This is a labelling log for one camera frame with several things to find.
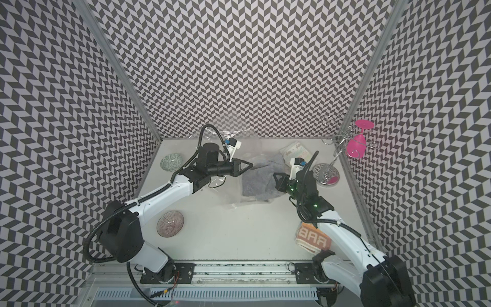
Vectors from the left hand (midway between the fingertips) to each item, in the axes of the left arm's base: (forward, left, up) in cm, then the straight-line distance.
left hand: (252, 167), depth 76 cm
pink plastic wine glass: (+12, -46, -1) cm, 48 cm away
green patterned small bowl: (+19, +46, -21) cm, 54 cm away
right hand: (-1, -9, -6) cm, 11 cm away
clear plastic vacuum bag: (+1, +12, -20) cm, 23 cm away
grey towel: (-3, -3, -6) cm, 7 cm away
